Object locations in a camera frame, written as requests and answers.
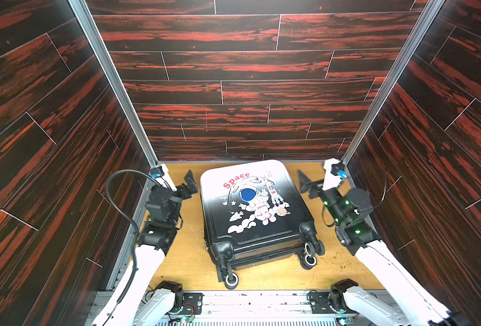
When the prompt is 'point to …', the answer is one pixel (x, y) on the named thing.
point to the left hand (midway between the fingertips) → (181, 174)
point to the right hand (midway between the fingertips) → (318, 166)
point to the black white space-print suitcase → (253, 213)
